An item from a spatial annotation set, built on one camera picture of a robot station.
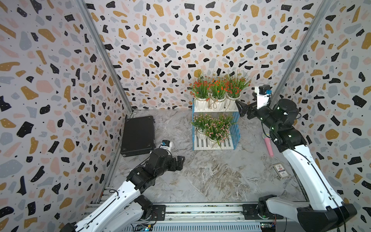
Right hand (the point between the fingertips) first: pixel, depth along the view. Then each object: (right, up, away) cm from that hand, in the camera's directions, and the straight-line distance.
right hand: (246, 98), depth 64 cm
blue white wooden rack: (-18, -26, +34) cm, 47 cm away
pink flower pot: (-5, -12, +27) cm, 30 cm away
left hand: (-31, -29, +12) cm, 44 cm away
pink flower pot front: (-12, -22, +28) cm, 38 cm away
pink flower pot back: (-20, -10, +26) cm, 34 cm away
